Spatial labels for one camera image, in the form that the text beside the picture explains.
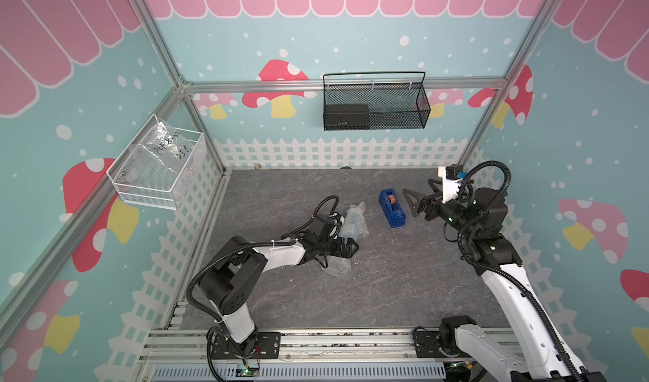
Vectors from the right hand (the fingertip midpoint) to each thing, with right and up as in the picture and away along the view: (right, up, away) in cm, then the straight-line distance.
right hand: (417, 185), depth 69 cm
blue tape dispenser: (0, -7, +30) cm, 31 cm away
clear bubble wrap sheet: (-21, -27, +13) cm, 37 cm away
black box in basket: (-19, +25, +18) cm, 36 cm away
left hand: (-18, -22, +21) cm, 35 cm away
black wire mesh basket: (-7, +33, +25) cm, 42 cm away
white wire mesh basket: (-73, +5, +3) cm, 73 cm away
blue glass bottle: (-16, -14, +25) cm, 33 cm away
